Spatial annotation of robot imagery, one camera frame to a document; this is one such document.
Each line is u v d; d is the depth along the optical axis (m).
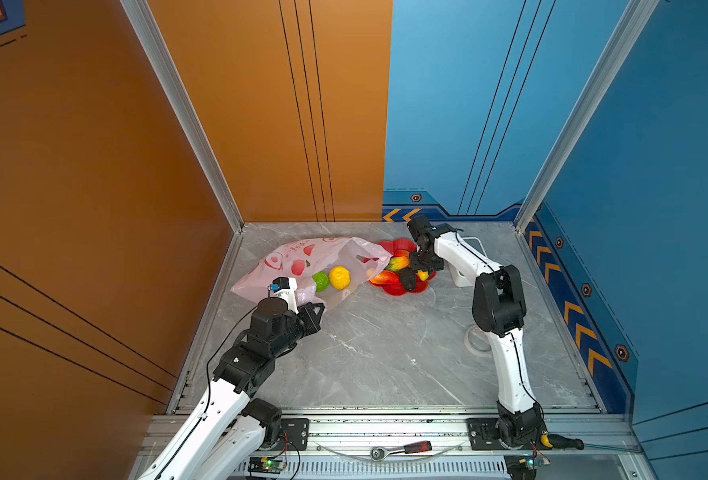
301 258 0.87
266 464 0.71
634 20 0.70
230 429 0.49
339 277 0.97
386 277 0.98
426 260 0.87
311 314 0.64
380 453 0.69
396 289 1.00
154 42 0.74
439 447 0.72
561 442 0.71
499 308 0.59
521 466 0.71
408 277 0.99
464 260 0.65
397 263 1.02
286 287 0.67
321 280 0.97
